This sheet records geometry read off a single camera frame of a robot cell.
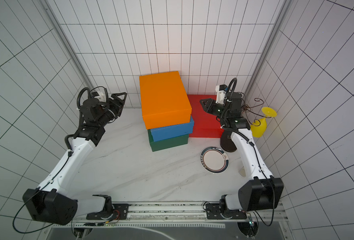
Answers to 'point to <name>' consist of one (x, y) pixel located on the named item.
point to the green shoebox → (168, 143)
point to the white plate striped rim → (214, 160)
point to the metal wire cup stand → (226, 142)
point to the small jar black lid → (242, 171)
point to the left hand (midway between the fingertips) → (127, 99)
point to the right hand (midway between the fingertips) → (203, 98)
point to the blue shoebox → (160, 133)
